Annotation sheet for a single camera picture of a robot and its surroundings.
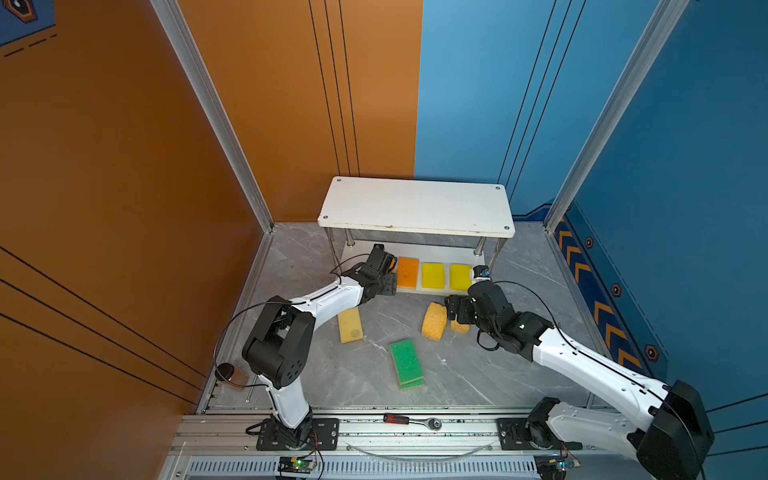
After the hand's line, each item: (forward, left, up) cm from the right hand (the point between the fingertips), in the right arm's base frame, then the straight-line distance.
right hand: (456, 301), depth 81 cm
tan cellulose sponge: (0, +5, -12) cm, 13 cm away
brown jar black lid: (-18, +58, -9) cm, 61 cm away
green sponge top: (-12, +14, -11) cm, 22 cm away
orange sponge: (+14, +13, -5) cm, 20 cm away
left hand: (+12, +20, -6) cm, 24 cm away
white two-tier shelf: (+8, +6, +19) cm, 22 cm away
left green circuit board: (-35, +41, -16) cm, 56 cm away
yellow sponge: (+15, +4, -9) cm, 17 cm away
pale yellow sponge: (-1, +31, -14) cm, 34 cm away
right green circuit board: (-36, -20, -16) cm, 44 cm away
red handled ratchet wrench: (-27, +7, -13) cm, 31 cm away
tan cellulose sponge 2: (-2, -3, -12) cm, 13 cm away
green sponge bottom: (-17, +10, -13) cm, 24 cm away
